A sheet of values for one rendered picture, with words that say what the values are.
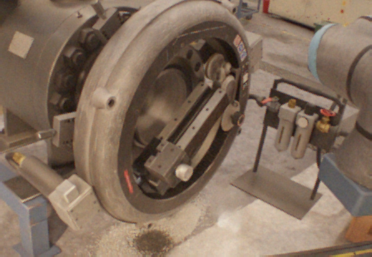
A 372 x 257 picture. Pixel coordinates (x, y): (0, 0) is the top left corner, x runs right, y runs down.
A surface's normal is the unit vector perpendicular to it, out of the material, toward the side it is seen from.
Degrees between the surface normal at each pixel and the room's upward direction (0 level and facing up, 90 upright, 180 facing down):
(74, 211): 90
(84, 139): 84
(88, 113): 75
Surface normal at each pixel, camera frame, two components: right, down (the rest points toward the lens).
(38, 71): -0.57, 0.00
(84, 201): 0.77, 0.36
